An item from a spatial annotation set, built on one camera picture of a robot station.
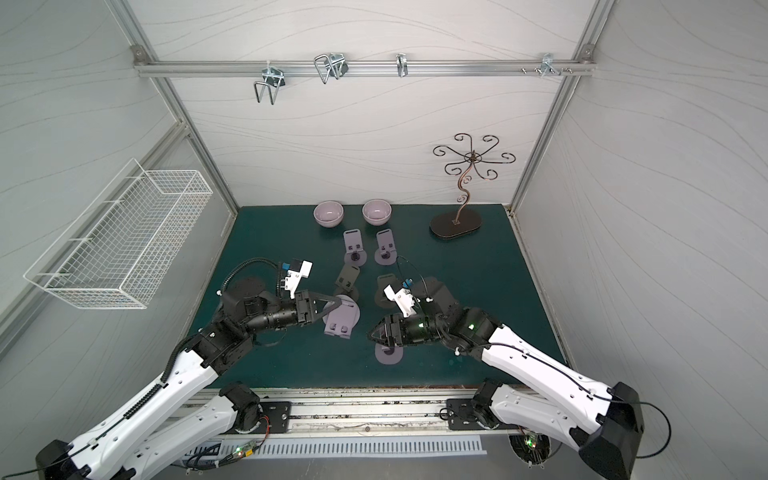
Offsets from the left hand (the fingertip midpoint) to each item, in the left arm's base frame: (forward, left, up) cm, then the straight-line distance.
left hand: (339, 307), depth 64 cm
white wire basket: (+10, +53, +6) cm, 54 cm away
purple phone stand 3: (-1, 0, -4) cm, 4 cm away
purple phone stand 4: (-1, -10, -28) cm, 29 cm away
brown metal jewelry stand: (+48, -34, -25) cm, 64 cm away
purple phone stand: (+33, +3, -26) cm, 43 cm away
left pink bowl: (+51, +14, -23) cm, 58 cm away
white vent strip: (-22, 0, -27) cm, 35 cm away
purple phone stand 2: (+32, -9, -23) cm, 41 cm away
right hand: (-3, -7, -8) cm, 11 cm away
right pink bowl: (+52, -4, -23) cm, 57 cm away
